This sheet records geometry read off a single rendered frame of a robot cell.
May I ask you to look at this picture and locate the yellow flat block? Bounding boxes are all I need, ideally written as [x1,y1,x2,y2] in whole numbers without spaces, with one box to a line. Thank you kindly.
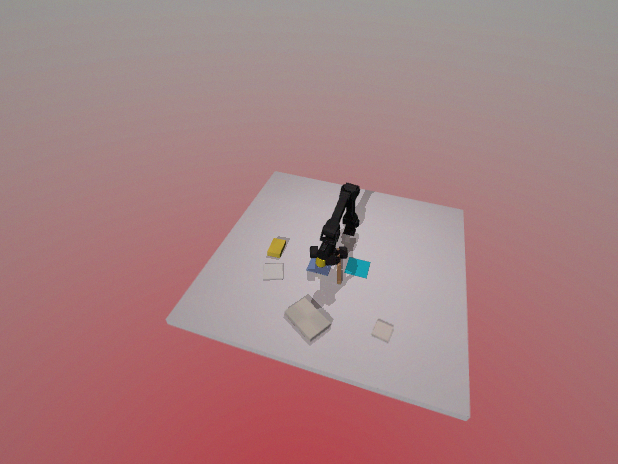
[267,238,286,258]

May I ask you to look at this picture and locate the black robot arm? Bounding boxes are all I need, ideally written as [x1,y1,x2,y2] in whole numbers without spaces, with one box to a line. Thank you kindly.
[316,183,360,266]

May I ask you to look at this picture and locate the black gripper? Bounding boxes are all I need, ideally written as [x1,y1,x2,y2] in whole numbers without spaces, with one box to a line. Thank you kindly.
[310,246,348,259]

